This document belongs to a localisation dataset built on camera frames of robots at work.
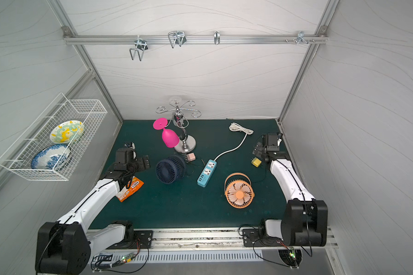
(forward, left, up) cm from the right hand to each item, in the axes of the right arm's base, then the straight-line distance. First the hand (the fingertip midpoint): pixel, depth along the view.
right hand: (269, 150), depth 86 cm
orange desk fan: (-20, +16, -6) cm, 26 cm away
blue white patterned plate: (-20, +88, +20) cm, 92 cm away
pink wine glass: (+4, +53, +2) cm, 53 cm away
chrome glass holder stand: (+12, +47, -12) cm, 50 cm away
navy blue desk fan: (-11, +51, -5) cm, 53 cm away
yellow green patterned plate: (-8, +90, +20) cm, 92 cm away
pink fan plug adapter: (+2, +42, -12) cm, 44 cm away
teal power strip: (-8, +32, -12) cm, 35 cm away
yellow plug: (+1, +4, -14) cm, 15 cm away
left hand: (-7, +67, -1) cm, 67 cm away
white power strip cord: (+28, +16, -13) cm, 34 cm away
